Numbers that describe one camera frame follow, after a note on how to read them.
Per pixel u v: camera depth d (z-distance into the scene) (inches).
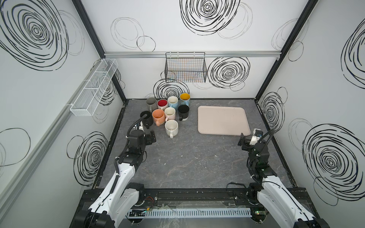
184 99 42.4
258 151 23.4
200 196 29.8
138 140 23.2
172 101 42.8
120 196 22.5
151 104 41.1
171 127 38.8
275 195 20.6
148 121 39.2
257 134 27.2
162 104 42.7
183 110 40.2
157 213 30.3
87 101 28.8
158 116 40.8
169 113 40.2
